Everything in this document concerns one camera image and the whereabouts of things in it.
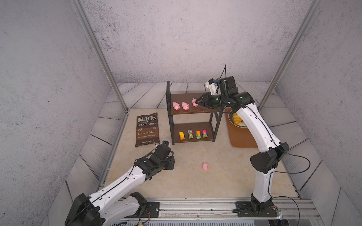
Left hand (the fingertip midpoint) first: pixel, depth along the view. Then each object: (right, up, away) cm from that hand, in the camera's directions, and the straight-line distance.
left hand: (174, 161), depth 81 cm
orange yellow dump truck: (+4, +13, +15) cm, 21 cm away
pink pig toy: (+2, +31, -6) cm, 32 cm away
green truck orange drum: (+15, +14, +15) cm, 26 cm away
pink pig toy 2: (+6, +31, -6) cm, 32 cm away
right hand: (+12, +33, -7) cm, 36 cm away
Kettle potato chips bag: (-22, +14, +24) cm, 35 cm away
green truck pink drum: (+20, +14, +18) cm, 30 cm away
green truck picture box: (+10, +14, +16) cm, 24 cm away
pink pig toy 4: (+18, -4, +6) cm, 20 cm away
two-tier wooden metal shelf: (+26, +19, +23) cm, 39 cm away
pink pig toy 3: (+11, +33, -5) cm, 35 cm away
